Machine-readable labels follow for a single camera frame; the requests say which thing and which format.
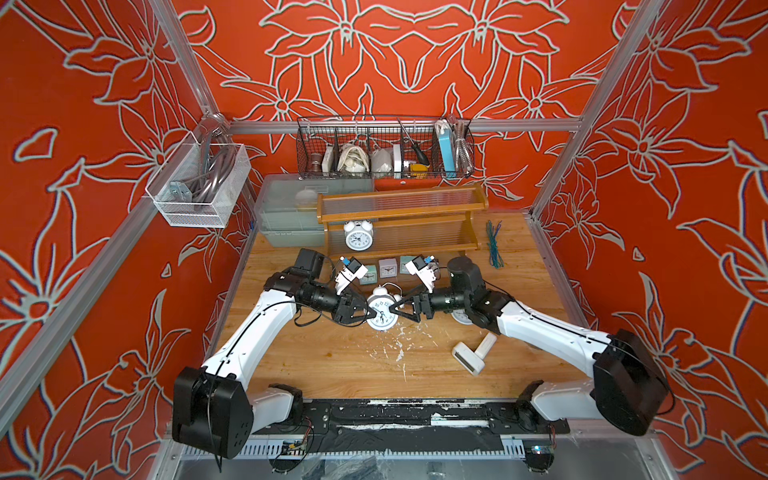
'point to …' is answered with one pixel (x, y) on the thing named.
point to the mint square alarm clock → (370, 277)
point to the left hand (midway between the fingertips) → (369, 309)
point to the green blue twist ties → (495, 259)
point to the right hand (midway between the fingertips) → (392, 307)
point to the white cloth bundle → (353, 161)
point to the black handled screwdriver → (419, 152)
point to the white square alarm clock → (387, 268)
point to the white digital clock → (468, 358)
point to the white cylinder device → (486, 344)
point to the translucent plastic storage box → (286, 205)
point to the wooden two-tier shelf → (404, 222)
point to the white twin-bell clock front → (358, 235)
